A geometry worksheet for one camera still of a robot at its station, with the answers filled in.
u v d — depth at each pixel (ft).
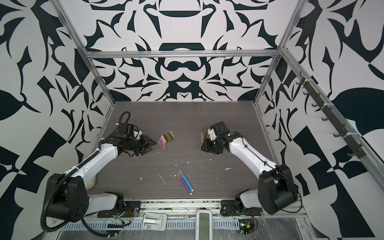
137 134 2.39
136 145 2.39
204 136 3.29
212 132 2.61
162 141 3.22
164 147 3.11
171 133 3.34
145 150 2.54
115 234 2.24
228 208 2.43
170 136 3.26
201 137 3.27
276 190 1.38
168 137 3.26
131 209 2.39
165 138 3.25
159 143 3.14
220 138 2.18
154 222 2.26
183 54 3.09
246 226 2.34
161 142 3.16
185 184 2.68
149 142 2.59
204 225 2.17
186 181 2.72
